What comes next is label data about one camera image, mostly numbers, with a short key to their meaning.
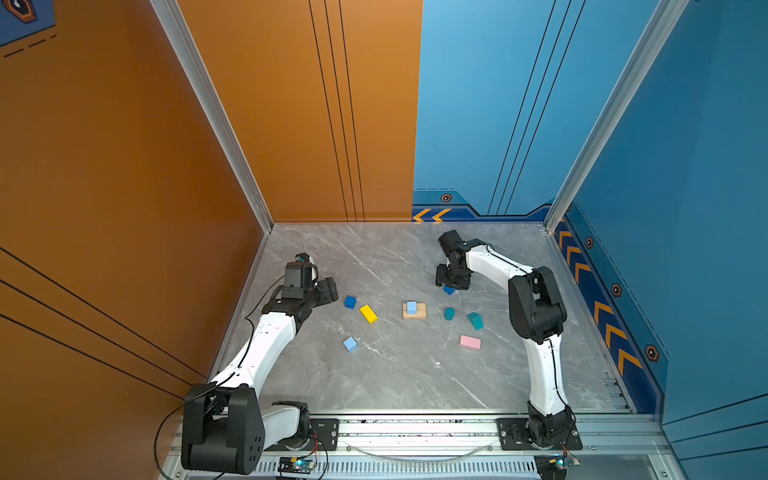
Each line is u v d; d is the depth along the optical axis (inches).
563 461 27.5
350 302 38.0
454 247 31.6
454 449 28.5
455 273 34.0
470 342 34.5
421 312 37.0
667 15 27.5
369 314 37.0
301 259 30.3
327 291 30.5
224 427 15.7
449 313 37.7
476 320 36.5
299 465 27.8
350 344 33.9
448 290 39.1
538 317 22.5
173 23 27.9
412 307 36.2
